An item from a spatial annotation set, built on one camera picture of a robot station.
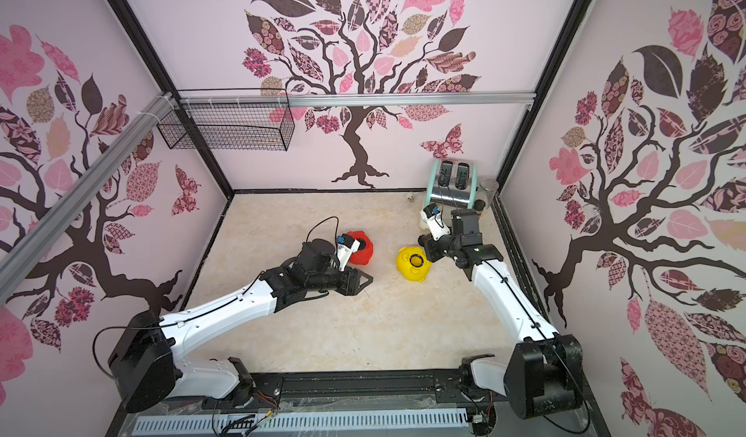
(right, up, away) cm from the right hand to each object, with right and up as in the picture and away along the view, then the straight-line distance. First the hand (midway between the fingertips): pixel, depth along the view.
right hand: (428, 234), depth 83 cm
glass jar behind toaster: (+26, +16, +20) cm, 36 cm away
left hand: (-18, -13, -6) cm, 23 cm away
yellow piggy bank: (-4, -9, +5) cm, 11 cm away
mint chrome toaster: (+11, +17, +15) cm, 25 cm away
